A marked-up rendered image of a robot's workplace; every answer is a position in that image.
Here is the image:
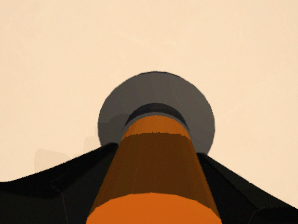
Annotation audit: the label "orange knob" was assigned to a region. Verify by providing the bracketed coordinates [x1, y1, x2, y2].
[86, 115, 222, 224]

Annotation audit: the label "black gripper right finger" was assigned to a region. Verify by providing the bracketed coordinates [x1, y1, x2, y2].
[197, 152, 298, 224]

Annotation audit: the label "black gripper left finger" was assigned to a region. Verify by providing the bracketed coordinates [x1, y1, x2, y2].
[0, 141, 118, 224]

